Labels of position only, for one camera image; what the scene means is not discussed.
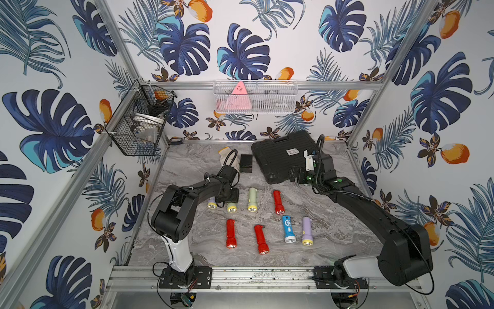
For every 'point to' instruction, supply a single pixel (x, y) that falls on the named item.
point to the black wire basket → (136, 126)
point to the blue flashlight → (289, 236)
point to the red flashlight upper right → (279, 208)
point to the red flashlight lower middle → (264, 248)
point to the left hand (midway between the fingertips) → (232, 196)
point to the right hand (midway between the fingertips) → (297, 170)
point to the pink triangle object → (239, 99)
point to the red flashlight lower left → (231, 237)
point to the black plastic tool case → (276, 157)
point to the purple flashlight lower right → (307, 235)
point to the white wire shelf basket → (267, 96)
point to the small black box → (246, 163)
